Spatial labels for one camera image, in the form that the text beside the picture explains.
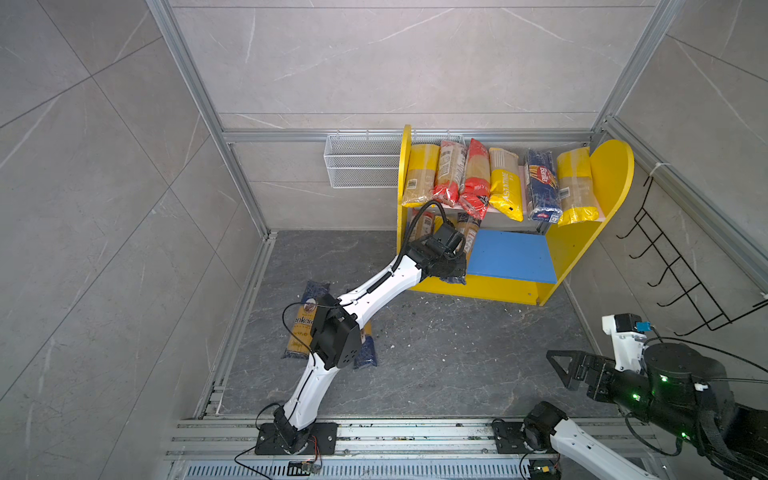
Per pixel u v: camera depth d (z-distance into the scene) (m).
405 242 0.65
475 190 0.69
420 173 0.74
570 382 0.47
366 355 0.84
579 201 0.66
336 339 0.52
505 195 0.67
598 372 0.45
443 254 0.66
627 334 0.46
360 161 1.01
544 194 0.67
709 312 0.61
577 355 0.47
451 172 0.71
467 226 0.90
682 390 0.35
